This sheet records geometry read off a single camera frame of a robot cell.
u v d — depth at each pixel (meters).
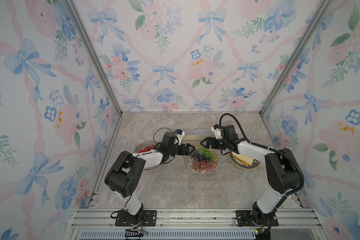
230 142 0.74
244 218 0.73
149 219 0.74
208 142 0.84
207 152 0.93
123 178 0.47
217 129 0.86
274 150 0.52
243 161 0.91
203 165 0.88
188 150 0.82
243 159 0.90
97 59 0.88
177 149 0.80
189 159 0.92
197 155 0.91
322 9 0.69
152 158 0.62
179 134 0.84
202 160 0.90
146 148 0.98
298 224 0.74
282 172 0.48
